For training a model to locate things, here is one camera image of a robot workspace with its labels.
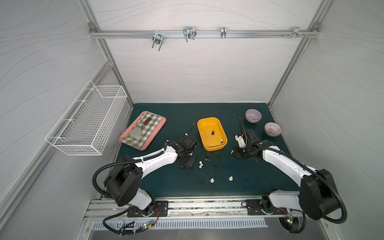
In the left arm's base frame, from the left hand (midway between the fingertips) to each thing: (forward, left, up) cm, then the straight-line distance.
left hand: (191, 161), depth 85 cm
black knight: (+4, -10, -4) cm, 11 cm away
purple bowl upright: (+38, -45, -2) cm, 59 cm away
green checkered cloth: (+24, +33, -4) cm, 41 cm away
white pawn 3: (-9, -12, -4) cm, 16 cm away
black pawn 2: (0, -15, -5) cm, 16 cm away
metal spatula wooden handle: (+21, +39, -2) cm, 44 cm away
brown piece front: (-10, -6, -3) cm, 12 cm away
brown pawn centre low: (-5, -15, -4) cm, 16 cm away
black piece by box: (+4, -16, -4) cm, 17 cm away
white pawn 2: (-8, -22, -4) cm, 24 cm away
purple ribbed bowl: (+27, -57, -4) cm, 63 cm away
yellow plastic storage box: (+28, -9, -2) cm, 29 cm away
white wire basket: (+4, +49, +26) cm, 56 cm away
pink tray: (+32, +24, -5) cm, 40 cm away
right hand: (+5, -26, +2) cm, 26 cm away
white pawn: (+16, -20, -3) cm, 26 cm away
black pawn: (+22, -14, -3) cm, 27 cm away
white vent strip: (-30, +26, -6) cm, 40 cm away
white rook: (0, -6, -4) cm, 7 cm away
